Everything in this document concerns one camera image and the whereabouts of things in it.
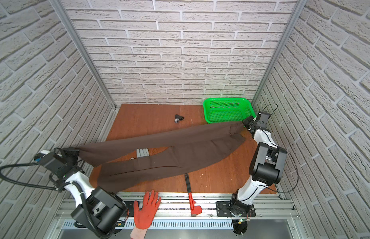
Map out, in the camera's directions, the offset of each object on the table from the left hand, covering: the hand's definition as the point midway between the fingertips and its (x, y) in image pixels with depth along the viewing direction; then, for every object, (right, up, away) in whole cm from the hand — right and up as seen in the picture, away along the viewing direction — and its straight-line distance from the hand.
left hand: (73, 142), depth 73 cm
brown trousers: (+58, -7, +22) cm, 62 cm away
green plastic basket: (+89, +20, +45) cm, 102 cm away
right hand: (+98, +12, +21) cm, 101 cm away
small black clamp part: (+50, +13, +37) cm, 64 cm away
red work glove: (+37, -37, -3) cm, 52 cm away
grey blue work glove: (+29, -9, +19) cm, 36 cm away
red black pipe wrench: (+61, -34, -1) cm, 70 cm away
